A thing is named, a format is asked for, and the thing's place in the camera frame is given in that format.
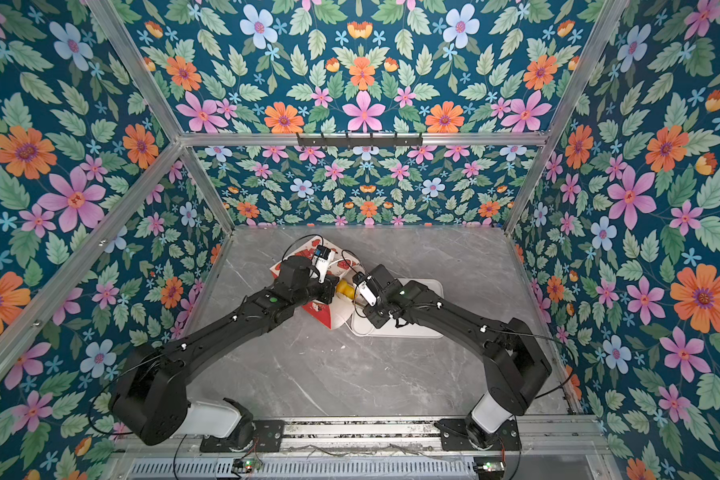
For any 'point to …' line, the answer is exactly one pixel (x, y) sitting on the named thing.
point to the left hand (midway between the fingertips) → (343, 272)
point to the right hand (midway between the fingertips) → (373, 306)
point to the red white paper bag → (339, 311)
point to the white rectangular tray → (362, 326)
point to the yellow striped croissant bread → (343, 287)
